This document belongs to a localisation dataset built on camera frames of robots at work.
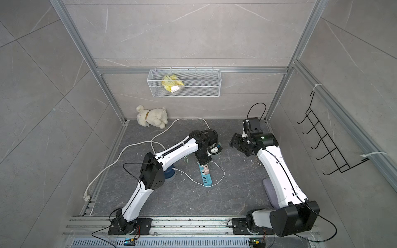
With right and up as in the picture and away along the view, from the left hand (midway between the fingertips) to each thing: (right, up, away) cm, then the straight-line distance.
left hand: (206, 159), depth 88 cm
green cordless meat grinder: (+5, +6, -7) cm, 10 cm away
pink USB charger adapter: (0, -5, -3) cm, 6 cm away
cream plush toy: (-36, +27, +22) cm, 50 cm away
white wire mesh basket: (-5, +49, +13) cm, 50 cm away
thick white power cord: (-68, -20, -3) cm, 71 cm away
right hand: (+15, +10, -11) cm, 21 cm away
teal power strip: (0, -10, -2) cm, 11 cm away
